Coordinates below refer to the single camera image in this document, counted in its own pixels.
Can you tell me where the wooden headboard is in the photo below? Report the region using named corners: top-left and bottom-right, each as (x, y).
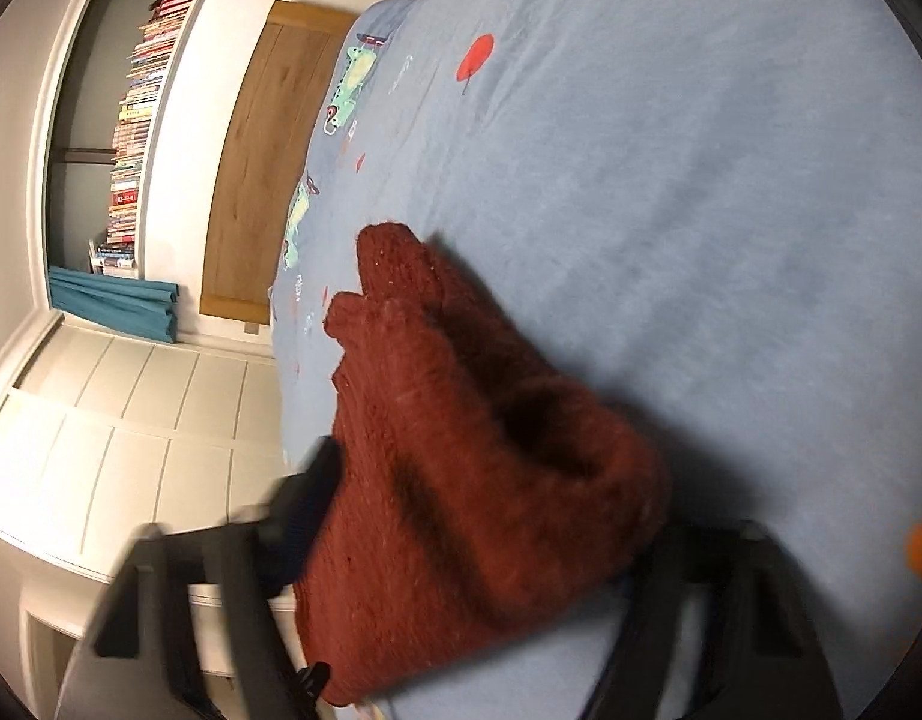
top-left (199, 0), bottom-right (357, 325)

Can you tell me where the light blue patterned bedsheet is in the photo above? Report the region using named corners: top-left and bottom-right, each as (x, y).
top-left (271, 0), bottom-right (922, 717)

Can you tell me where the white panelled wardrobe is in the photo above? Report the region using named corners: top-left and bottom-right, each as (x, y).
top-left (0, 310), bottom-right (285, 683)

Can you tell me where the row of colourful books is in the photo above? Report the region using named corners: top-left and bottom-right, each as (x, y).
top-left (90, 0), bottom-right (194, 278)

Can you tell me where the dark red knitted sweater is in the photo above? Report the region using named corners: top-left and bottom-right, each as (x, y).
top-left (295, 223), bottom-right (671, 707)

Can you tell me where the teal curtain upper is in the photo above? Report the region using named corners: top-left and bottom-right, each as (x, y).
top-left (47, 266), bottom-right (179, 343)

